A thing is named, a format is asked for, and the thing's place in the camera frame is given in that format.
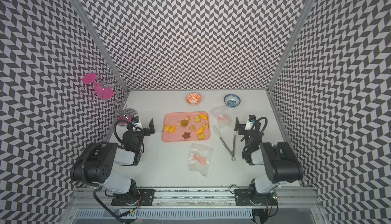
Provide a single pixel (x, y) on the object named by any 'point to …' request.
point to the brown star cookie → (186, 135)
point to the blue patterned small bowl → (232, 100)
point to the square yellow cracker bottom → (200, 136)
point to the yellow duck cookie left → (166, 127)
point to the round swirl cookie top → (187, 118)
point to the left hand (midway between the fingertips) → (145, 120)
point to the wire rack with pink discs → (101, 87)
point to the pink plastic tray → (174, 118)
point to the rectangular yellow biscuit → (197, 118)
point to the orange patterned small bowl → (193, 99)
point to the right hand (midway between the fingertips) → (245, 119)
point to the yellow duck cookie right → (171, 130)
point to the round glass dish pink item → (127, 114)
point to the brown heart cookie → (184, 123)
